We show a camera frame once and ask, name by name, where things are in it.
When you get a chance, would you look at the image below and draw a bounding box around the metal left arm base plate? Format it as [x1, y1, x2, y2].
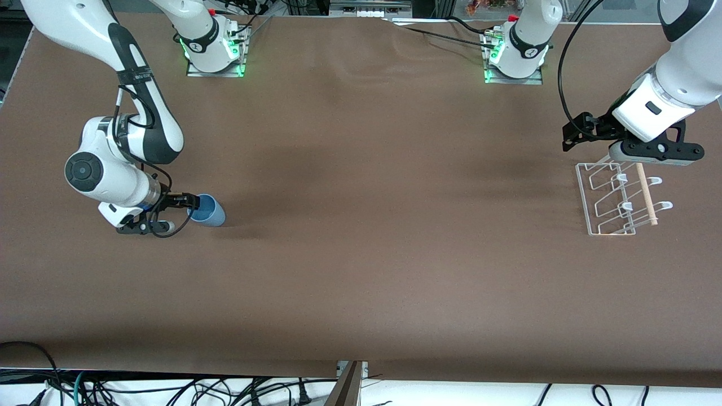
[482, 28, 545, 85]

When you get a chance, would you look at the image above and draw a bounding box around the white wire cup rack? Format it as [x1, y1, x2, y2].
[575, 161, 674, 236]

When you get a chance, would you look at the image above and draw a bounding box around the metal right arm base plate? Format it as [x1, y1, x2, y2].
[186, 23, 250, 78]

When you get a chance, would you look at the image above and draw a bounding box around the brown angled post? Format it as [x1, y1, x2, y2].
[323, 361, 363, 406]

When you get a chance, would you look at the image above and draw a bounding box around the blue plastic cup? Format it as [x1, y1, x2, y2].
[188, 193, 226, 228]

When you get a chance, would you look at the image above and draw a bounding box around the long black table cable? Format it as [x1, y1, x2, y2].
[389, 20, 497, 50]

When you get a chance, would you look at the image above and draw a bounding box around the orange red item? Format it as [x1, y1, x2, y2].
[465, 0, 511, 16]

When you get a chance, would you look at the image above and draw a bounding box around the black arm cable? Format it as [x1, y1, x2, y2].
[112, 85, 178, 239]
[557, 0, 607, 139]

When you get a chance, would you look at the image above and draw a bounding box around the white power strip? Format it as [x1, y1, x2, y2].
[329, 0, 412, 19]

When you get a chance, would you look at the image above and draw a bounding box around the black cable with plug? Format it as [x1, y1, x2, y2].
[290, 379, 314, 406]

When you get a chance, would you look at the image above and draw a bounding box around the brown table cover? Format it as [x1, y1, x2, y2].
[0, 10, 722, 389]

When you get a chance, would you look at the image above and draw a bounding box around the thick black looped cable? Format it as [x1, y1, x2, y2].
[0, 341, 64, 406]

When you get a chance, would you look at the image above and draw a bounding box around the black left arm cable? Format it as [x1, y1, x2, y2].
[557, 0, 607, 139]

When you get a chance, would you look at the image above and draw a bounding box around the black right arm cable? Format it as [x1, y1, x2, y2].
[112, 85, 178, 239]

